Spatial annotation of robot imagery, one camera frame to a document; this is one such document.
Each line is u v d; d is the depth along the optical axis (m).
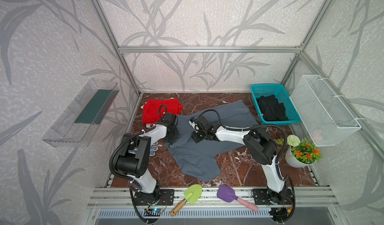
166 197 0.74
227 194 0.74
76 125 0.65
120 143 0.45
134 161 0.46
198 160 0.85
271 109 1.03
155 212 0.72
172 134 0.83
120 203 0.72
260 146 0.52
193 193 0.74
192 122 0.88
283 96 1.09
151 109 1.11
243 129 0.58
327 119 0.63
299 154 0.75
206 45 0.96
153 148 0.91
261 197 0.74
